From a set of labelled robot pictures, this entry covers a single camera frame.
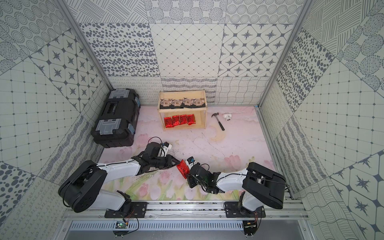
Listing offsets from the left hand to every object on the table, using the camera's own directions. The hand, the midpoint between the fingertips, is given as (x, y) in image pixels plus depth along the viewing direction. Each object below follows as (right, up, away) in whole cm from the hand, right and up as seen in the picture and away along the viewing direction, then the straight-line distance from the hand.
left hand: (180, 160), depth 85 cm
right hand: (+5, -10, +1) cm, 11 cm away
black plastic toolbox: (-38, +21, +1) cm, 43 cm away
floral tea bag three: (+4, +35, +9) cm, 36 cm away
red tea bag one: (-11, +22, +20) cm, 32 cm away
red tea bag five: (+2, -5, 0) cm, 6 cm away
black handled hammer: (+27, +21, +26) cm, 43 cm away
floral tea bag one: (-10, +34, +8) cm, 37 cm away
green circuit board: (-27, -28, -13) cm, 41 cm away
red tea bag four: (+5, +24, +23) cm, 33 cm away
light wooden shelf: (+12, +28, +30) cm, 43 cm away
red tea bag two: (-5, +23, +22) cm, 32 cm away
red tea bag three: (0, +24, +22) cm, 32 cm away
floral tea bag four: (+11, +35, +8) cm, 37 cm away
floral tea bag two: (-3, +34, +8) cm, 36 cm away
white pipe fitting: (+33, +26, +26) cm, 49 cm away
